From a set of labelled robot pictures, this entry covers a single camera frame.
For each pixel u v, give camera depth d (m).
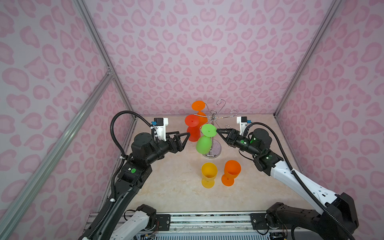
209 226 0.72
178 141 0.56
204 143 0.74
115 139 0.48
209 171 0.79
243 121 0.66
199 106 0.81
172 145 0.56
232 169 0.79
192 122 0.74
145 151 0.48
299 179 0.46
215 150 0.98
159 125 0.56
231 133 0.64
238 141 0.63
